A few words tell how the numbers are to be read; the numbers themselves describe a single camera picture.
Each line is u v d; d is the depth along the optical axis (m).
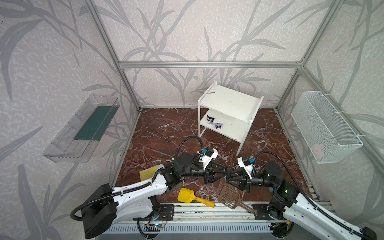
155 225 0.71
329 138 0.62
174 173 0.60
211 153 0.60
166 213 0.72
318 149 0.73
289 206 0.56
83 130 0.67
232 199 0.78
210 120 0.87
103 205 0.46
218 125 0.85
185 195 0.79
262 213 0.72
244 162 0.60
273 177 0.55
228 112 0.74
